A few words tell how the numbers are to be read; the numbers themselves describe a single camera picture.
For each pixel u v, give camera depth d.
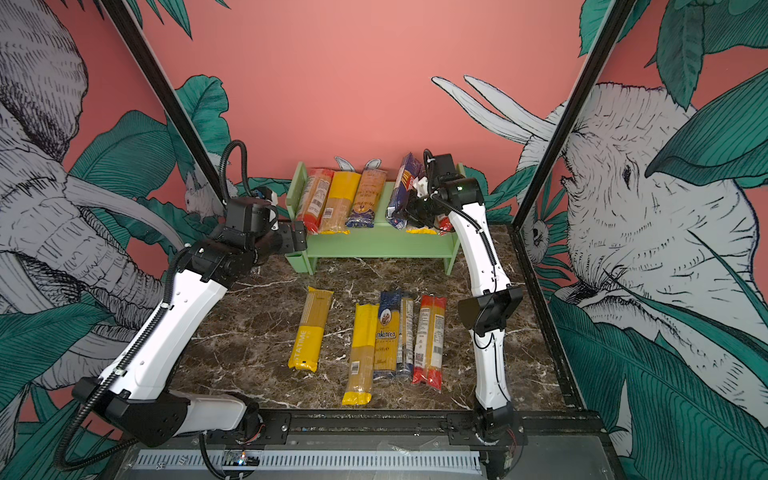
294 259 0.97
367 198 0.86
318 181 0.90
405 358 0.82
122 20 0.70
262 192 0.60
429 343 0.86
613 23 0.70
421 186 0.76
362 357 0.83
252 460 0.71
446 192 0.58
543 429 0.76
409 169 0.87
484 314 0.55
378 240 0.98
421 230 0.80
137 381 0.38
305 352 0.85
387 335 0.86
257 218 0.52
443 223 0.80
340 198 0.86
